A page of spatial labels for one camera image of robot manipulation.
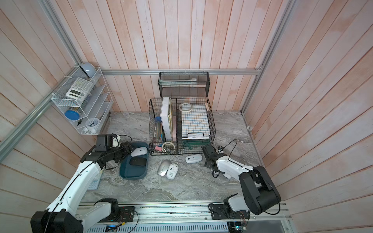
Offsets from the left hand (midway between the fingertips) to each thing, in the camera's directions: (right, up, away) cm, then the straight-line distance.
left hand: (133, 151), depth 81 cm
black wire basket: (+26, +14, +12) cm, 32 cm away
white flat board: (+18, +21, +3) cm, 28 cm away
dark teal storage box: (-3, -13, +11) cm, 17 cm away
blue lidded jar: (-32, +20, -5) cm, 38 cm away
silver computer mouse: (+16, -11, +8) cm, 21 cm away
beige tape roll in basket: (+20, +3, +12) cm, 23 cm away
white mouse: (-1, -2, +13) cm, 13 cm away
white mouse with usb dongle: (+35, -7, +11) cm, 38 cm away
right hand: (+49, -10, +11) cm, 51 cm away
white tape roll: (+30, +27, +14) cm, 42 cm away
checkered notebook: (+36, +17, +7) cm, 41 cm away
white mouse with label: (+22, -13, +5) cm, 26 cm away
